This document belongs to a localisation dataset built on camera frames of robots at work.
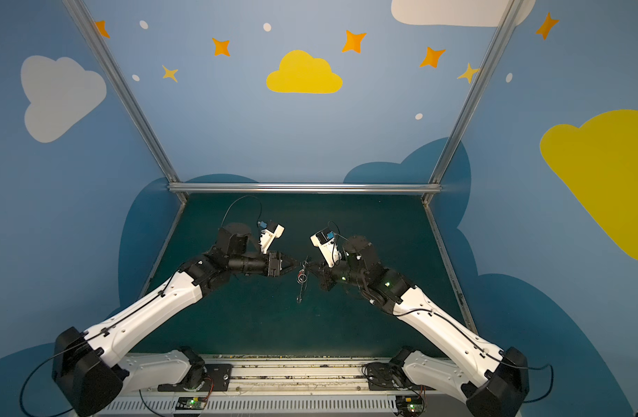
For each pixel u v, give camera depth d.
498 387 0.38
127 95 0.85
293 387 0.73
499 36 0.74
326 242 0.61
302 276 0.72
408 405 0.72
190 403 0.71
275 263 0.64
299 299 0.73
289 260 0.67
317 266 0.64
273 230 0.68
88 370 0.37
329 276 0.63
